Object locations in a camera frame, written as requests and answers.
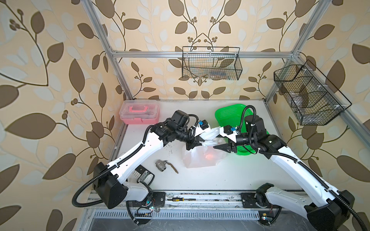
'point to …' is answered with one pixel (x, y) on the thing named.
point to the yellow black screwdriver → (182, 199)
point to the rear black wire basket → (220, 63)
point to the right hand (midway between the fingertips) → (214, 139)
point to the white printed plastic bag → (206, 155)
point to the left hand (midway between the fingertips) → (203, 140)
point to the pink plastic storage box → (139, 111)
